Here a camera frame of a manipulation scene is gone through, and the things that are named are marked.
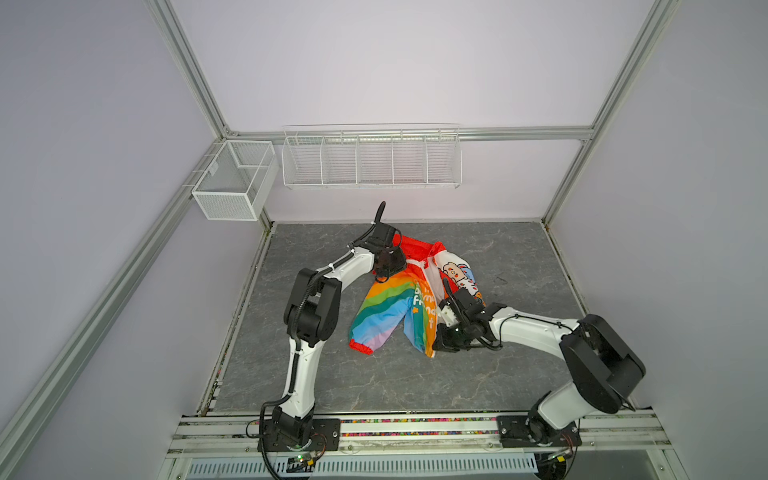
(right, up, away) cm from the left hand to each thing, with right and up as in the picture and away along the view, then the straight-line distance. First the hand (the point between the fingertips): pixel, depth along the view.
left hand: (409, 267), depth 99 cm
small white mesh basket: (-60, +30, +3) cm, 67 cm away
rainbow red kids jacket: (0, -9, -5) cm, 11 cm away
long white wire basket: (-12, +37, 0) cm, 39 cm away
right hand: (+7, -23, -12) cm, 27 cm away
